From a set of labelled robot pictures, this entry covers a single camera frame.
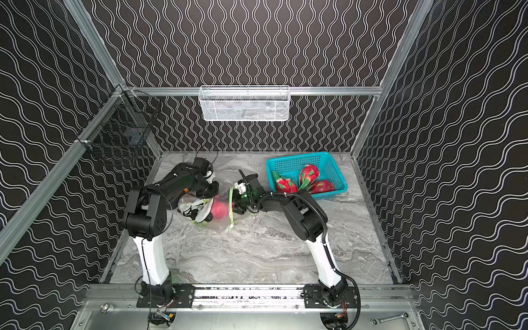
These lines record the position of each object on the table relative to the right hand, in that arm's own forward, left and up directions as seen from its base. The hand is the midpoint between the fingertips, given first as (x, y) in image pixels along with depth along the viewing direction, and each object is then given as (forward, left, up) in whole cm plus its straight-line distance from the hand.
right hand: (221, 204), depth 93 cm
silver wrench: (-42, -58, -7) cm, 72 cm away
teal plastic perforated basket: (+24, -33, -2) cm, 41 cm away
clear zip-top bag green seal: (-4, +9, 0) cm, 10 cm away
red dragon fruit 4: (+10, -46, +1) cm, 47 cm away
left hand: (+6, 0, -1) cm, 6 cm away
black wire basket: (+34, +47, +21) cm, 62 cm away
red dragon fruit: (-4, -1, +5) cm, 6 cm away
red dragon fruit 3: (+16, -41, +3) cm, 44 cm away
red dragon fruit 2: (+8, -29, +4) cm, 30 cm away
